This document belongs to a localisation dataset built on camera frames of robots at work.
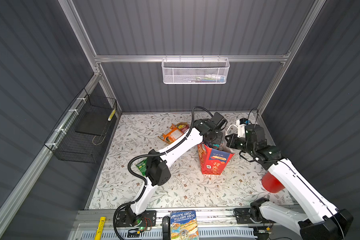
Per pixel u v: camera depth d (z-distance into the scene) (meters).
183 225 0.69
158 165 0.51
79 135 0.72
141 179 0.54
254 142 0.55
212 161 0.77
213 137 0.70
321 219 0.38
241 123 0.67
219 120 0.63
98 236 0.68
